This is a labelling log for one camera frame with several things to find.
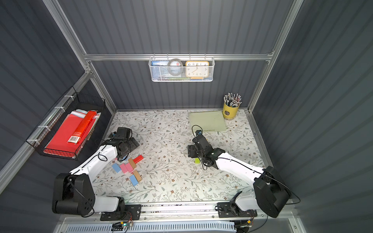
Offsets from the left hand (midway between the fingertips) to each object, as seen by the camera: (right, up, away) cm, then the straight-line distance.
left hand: (131, 147), depth 88 cm
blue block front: (+3, -19, -4) cm, 19 cm away
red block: (+3, -8, +4) cm, 9 cm away
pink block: (-5, -13, 0) cm, 14 cm away
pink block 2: (-1, -12, +1) cm, 12 cm away
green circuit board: (+1, -36, -17) cm, 40 cm away
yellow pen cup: (+66, +30, +11) cm, 73 cm away
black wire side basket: (-28, +27, -10) cm, 40 cm away
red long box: (-17, +12, -17) cm, 27 cm away
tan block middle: (0, -10, +3) cm, 11 cm away
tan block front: (+5, -17, -2) cm, 17 cm away
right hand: (+38, 0, -4) cm, 38 cm away
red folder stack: (-22, +8, -19) cm, 30 cm away
